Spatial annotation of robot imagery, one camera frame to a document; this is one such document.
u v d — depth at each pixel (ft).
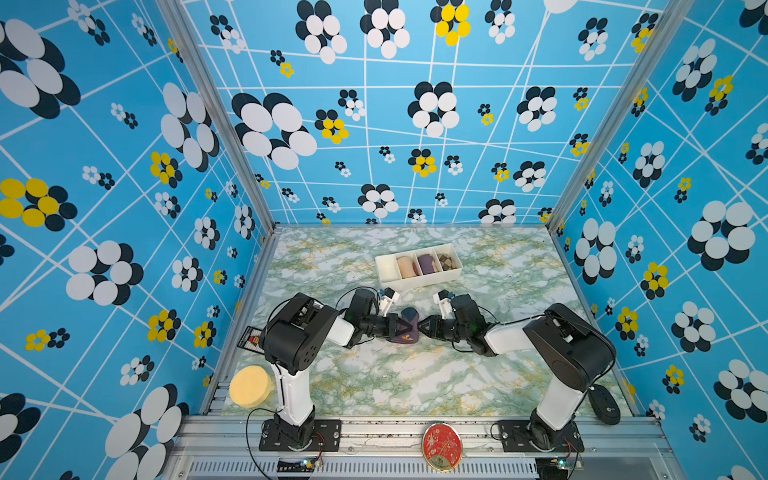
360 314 2.57
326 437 2.42
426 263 3.34
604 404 2.52
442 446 2.27
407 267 3.31
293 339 1.65
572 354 1.58
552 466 2.31
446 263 3.35
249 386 2.58
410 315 2.95
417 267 3.33
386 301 2.90
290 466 2.37
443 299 2.85
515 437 2.39
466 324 2.47
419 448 2.38
